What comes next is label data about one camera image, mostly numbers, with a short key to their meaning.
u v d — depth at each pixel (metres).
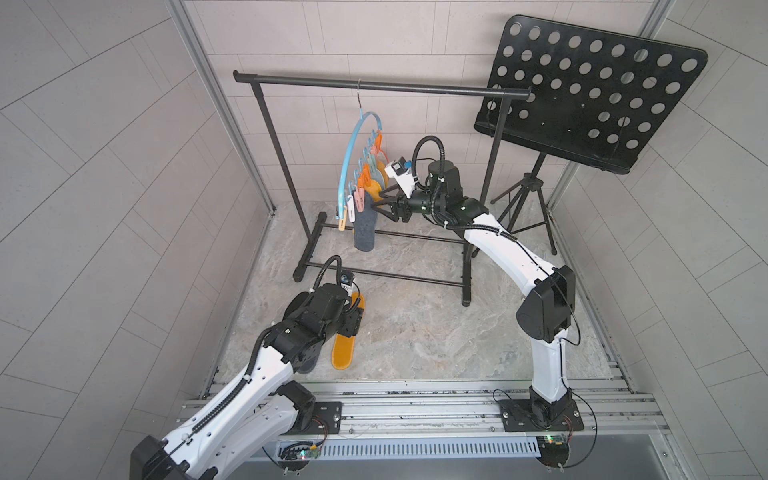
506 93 0.56
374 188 0.78
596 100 0.65
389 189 0.74
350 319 0.67
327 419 0.71
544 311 0.49
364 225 0.82
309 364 0.79
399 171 0.65
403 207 0.67
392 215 0.69
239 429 0.52
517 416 0.71
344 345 0.83
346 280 0.66
